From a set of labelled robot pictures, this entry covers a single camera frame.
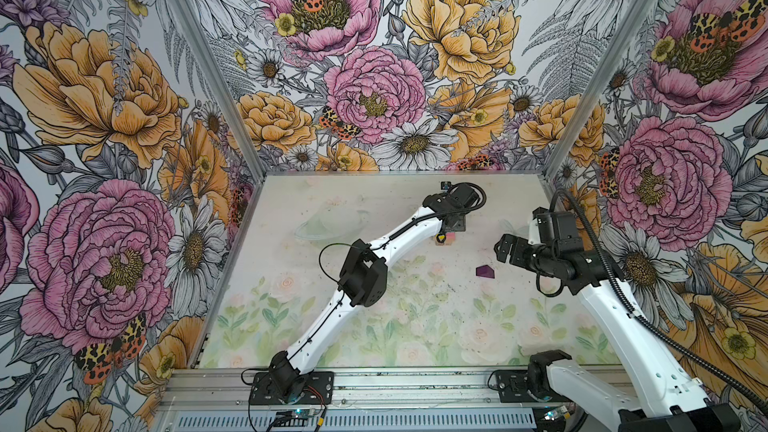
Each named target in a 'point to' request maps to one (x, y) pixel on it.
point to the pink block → (451, 235)
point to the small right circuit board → (560, 413)
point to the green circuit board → (301, 413)
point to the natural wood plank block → (447, 242)
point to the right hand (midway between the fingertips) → (512, 261)
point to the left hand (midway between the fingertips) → (445, 226)
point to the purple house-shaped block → (485, 271)
